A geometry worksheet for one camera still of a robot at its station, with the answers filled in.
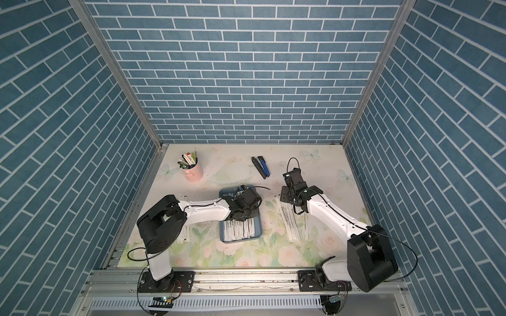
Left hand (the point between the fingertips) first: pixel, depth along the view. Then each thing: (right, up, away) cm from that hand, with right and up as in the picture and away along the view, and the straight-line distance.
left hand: (259, 214), depth 91 cm
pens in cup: (-36, +25, +8) cm, 45 cm away
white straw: (-13, -6, -5) cm, 15 cm away
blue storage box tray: (-4, -6, -5) cm, 9 cm away
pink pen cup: (-33, +18, +8) cm, 39 cm away
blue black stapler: (0, +22, +17) cm, 28 cm away
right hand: (+13, +10, -3) cm, 17 cm away
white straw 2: (-14, -6, -5) cm, 16 cm away
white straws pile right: (+14, -1, 0) cm, 14 cm away
